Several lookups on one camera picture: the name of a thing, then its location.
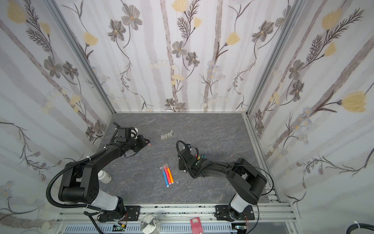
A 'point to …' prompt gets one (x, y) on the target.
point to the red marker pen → (167, 174)
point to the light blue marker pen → (165, 177)
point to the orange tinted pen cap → (149, 145)
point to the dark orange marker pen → (171, 175)
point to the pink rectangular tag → (196, 226)
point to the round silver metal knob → (150, 224)
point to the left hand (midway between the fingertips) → (147, 136)
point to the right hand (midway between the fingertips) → (177, 158)
